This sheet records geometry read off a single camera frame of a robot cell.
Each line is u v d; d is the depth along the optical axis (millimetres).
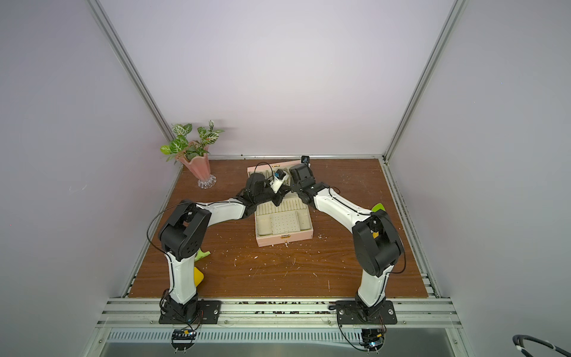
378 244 469
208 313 729
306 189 679
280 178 825
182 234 525
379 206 1002
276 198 853
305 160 794
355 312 670
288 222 875
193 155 945
